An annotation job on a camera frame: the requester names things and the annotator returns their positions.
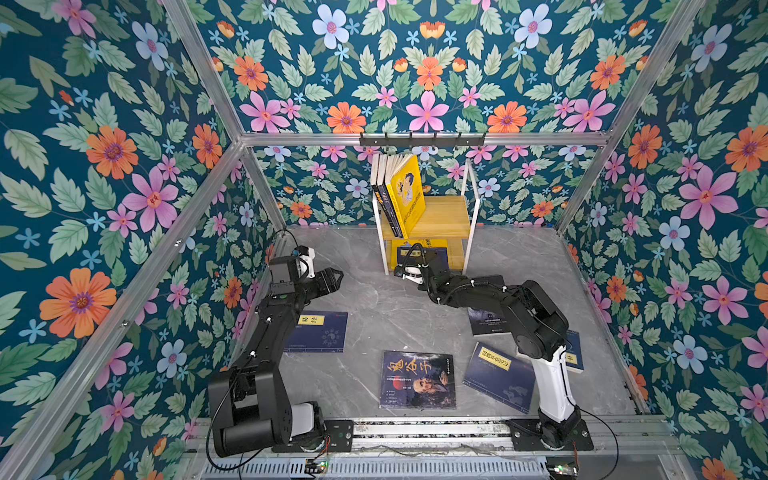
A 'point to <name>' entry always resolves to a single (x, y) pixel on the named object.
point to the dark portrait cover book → (417, 380)
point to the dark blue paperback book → (385, 195)
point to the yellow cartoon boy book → (406, 193)
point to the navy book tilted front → (502, 376)
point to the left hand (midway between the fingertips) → (335, 267)
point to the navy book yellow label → (437, 258)
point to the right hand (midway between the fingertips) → (428, 258)
